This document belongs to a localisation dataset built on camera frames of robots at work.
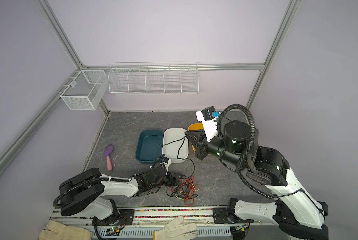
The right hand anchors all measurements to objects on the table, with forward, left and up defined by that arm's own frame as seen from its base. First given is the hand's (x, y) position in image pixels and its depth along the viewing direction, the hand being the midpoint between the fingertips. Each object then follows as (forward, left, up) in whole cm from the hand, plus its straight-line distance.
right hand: (186, 134), depth 49 cm
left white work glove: (-23, +63, -46) cm, 81 cm away
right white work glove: (-23, +6, -47) cm, 52 cm away
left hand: (+2, +6, -45) cm, 45 cm away
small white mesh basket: (+51, +68, -20) cm, 87 cm away
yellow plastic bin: (+36, -6, -41) cm, 55 cm away
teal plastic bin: (+23, +25, -45) cm, 57 cm away
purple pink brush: (+20, +52, -44) cm, 71 cm away
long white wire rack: (+63, +8, -19) cm, 67 cm away
